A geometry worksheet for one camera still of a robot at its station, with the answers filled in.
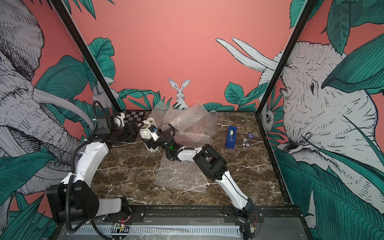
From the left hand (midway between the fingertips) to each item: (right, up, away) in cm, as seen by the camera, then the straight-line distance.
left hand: (140, 124), depth 82 cm
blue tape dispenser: (+55, -9, +18) cm, 59 cm away
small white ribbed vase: (+4, +2, +3) cm, 5 cm away
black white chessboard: (-15, +6, +33) cm, 36 cm away
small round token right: (+67, -14, +19) cm, 72 cm away
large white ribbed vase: (+3, -5, 0) cm, 6 cm away
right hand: (+1, -5, +6) cm, 8 cm away
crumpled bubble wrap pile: (+26, +2, +29) cm, 39 cm away
